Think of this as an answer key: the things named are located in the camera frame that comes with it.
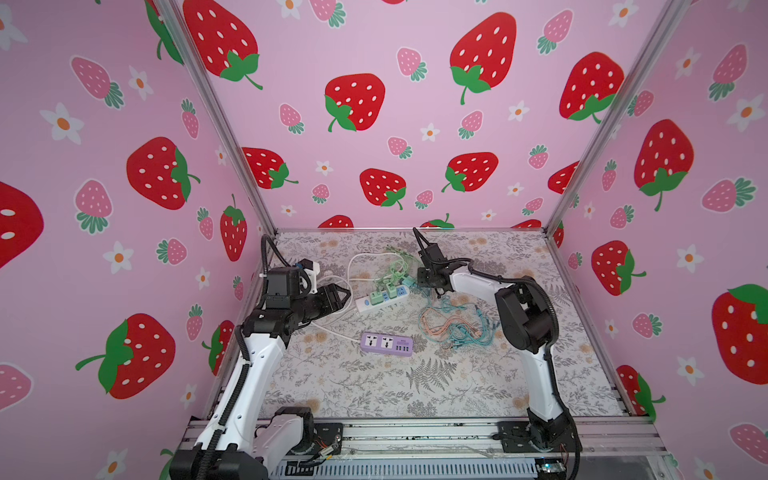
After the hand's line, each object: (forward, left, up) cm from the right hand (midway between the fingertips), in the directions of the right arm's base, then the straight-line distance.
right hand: (418, 278), depth 103 cm
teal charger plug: (-1, +3, -1) cm, 4 cm away
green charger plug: (-8, +8, +4) cm, 12 cm away
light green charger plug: (-11, +13, +4) cm, 18 cm away
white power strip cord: (+1, +25, -3) cm, 25 cm away
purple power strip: (-25, +9, -1) cm, 26 cm away
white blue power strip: (-11, +18, -1) cm, 21 cm away
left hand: (-20, +20, +18) cm, 33 cm away
